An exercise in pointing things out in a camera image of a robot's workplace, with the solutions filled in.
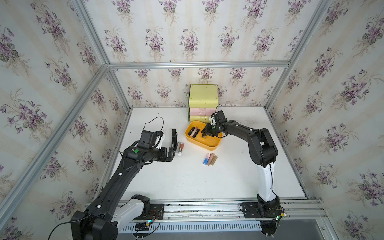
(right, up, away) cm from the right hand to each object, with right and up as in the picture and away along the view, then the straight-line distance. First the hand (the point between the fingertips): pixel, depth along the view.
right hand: (203, 131), depth 100 cm
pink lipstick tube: (-7, 0, +4) cm, 8 cm away
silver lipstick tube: (-17, -10, -5) cm, 20 cm away
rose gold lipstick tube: (+4, -16, -9) cm, 19 cm away
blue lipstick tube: (+1, -16, -10) cm, 19 cm away
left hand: (-20, -10, -23) cm, 32 cm away
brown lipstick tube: (+6, -17, -10) cm, 20 cm away
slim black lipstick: (-5, -1, +3) cm, 6 cm away
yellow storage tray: (+4, -7, -6) cm, 10 cm away
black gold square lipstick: (0, -1, -4) cm, 4 cm away
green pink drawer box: (-1, +20, -6) cm, 21 cm away
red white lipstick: (-15, -10, -4) cm, 18 cm away
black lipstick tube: (-8, 0, +4) cm, 9 cm away
